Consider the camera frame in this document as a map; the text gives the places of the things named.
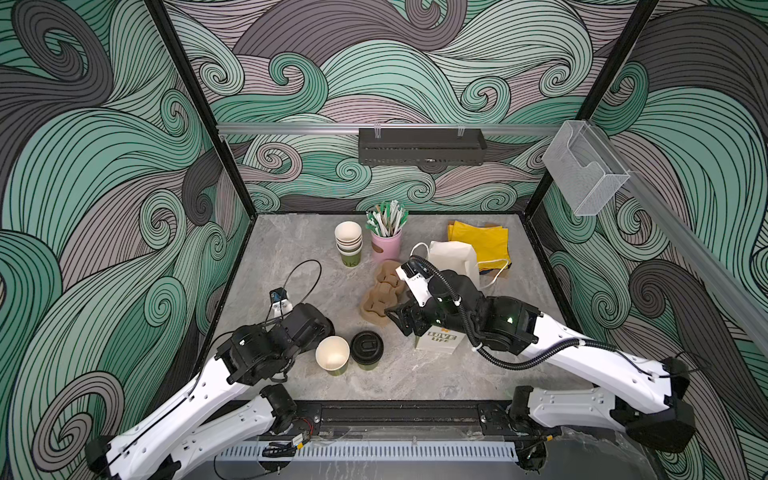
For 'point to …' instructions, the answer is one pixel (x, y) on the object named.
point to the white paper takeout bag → (449, 256)
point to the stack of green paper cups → (349, 242)
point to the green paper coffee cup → (367, 362)
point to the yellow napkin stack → (491, 244)
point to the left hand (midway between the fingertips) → (310, 328)
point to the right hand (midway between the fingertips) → (397, 304)
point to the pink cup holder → (385, 248)
